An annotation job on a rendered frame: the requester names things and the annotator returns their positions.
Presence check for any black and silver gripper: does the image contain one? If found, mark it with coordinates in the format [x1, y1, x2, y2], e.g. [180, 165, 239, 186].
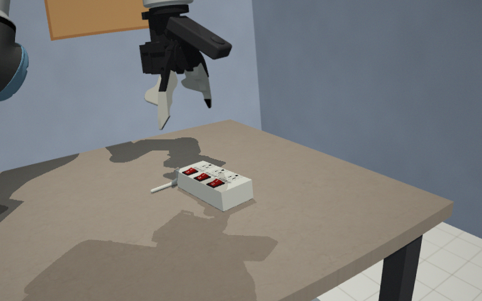
[139, 4, 212, 130]

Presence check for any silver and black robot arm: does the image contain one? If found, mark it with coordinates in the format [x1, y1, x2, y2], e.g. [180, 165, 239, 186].
[0, 0, 232, 101]

